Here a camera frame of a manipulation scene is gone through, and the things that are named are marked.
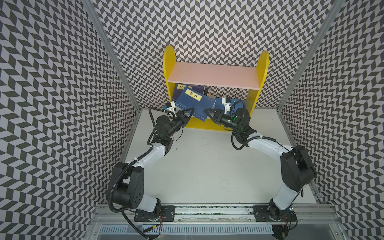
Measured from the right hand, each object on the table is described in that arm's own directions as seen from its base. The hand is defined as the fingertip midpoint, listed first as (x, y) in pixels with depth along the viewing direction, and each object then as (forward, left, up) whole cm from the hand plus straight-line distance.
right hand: (205, 113), depth 77 cm
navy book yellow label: (+7, +8, +4) cm, 11 cm away
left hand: (+1, +5, +1) cm, 6 cm away
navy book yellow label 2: (+22, +16, -1) cm, 27 cm away
